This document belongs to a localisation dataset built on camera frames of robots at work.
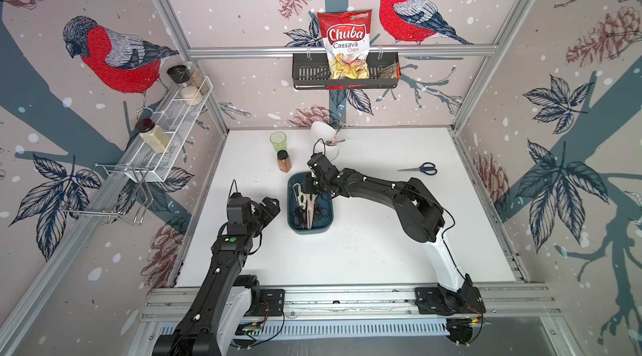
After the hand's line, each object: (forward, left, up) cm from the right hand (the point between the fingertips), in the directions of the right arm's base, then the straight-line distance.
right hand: (299, 186), depth 93 cm
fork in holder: (+22, -13, +2) cm, 25 cm away
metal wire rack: (-21, +40, +29) cm, 53 cm away
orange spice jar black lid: (+11, +8, +1) cm, 14 cm away
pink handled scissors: (-4, -4, -3) cm, 6 cm away
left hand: (-9, +7, +4) cm, 12 cm away
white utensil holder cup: (+25, -10, +4) cm, 27 cm away
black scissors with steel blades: (-9, -7, -4) cm, 12 cm away
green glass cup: (+23, +12, 0) cm, 26 cm away
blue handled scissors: (+15, -54, -7) cm, 57 cm away
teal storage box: (-5, -10, -5) cm, 12 cm away
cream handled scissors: (-2, -1, -4) cm, 5 cm away
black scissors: (-11, -1, -5) cm, 12 cm away
